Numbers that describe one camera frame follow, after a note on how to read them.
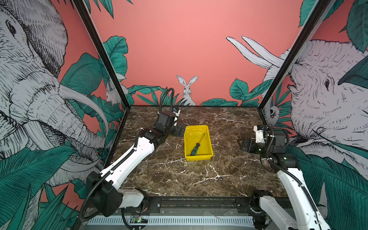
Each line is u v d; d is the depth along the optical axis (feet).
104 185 1.30
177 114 2.25
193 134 3.41
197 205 2.46
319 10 2.30
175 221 2.30
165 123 1.85
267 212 1.93
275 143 1.81
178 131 2.28
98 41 2.71
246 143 2.21
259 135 2.22
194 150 3.04
